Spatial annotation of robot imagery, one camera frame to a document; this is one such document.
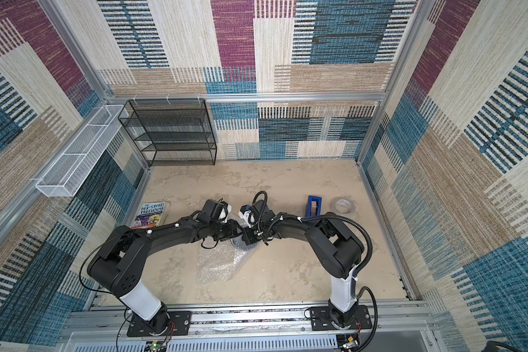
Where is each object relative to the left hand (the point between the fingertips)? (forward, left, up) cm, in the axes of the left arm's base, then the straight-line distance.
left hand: (243, 232), depth 91 cm
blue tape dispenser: (+9, -30, +4) cm, 32 cm away
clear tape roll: (+14, -46, -2) cm, 48 cm away
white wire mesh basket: (+6, +54, +31) cm, 62 cm away
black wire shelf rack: (+48, +37, +15) cm, 62 cm away
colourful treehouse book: (+9, +41, -1) cm, 42 cm away
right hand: (-2, -2, -2) cm, 4 cm away
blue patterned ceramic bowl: (-5, +1, +2) cm, 6 cm away
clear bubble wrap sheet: (-10, +8, -3) cm, 13 cm away
